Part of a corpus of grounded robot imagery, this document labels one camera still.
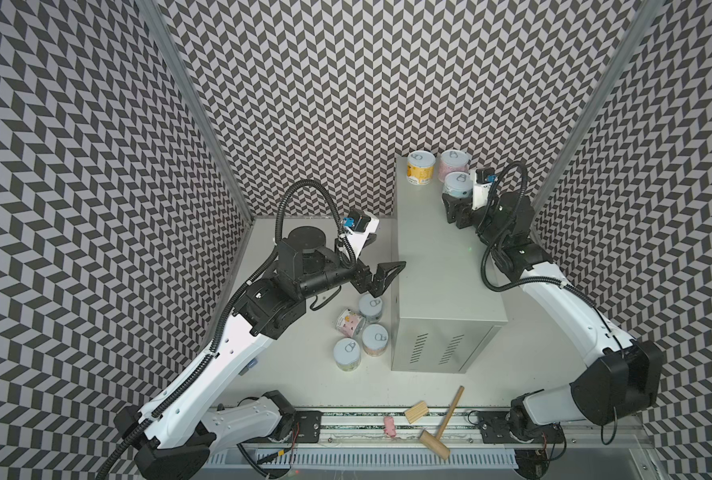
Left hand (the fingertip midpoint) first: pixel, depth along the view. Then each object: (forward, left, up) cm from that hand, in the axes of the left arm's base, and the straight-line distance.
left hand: (388, 254), depth 58 cm
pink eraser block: (-24, -1, -39) cm, 46 cm away
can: (+6, +4, -35) cm, 36 cm away
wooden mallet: (-28, -12, -38) cm, 49 cm away
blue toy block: (-10, +38, -38) cm, 55 cm away
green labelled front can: (-8, +10, -35) cm, 37 cm away
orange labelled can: (-4, +3, -34) cm, 35 cm away
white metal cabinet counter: (-10, -10, -6) cm, 15 cm away
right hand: (+22, -18, -5) cm, 29 cm away
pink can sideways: (0, +10, -33) cm, 35 cm away
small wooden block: (-21, -8, -40) cm, 46 cm away
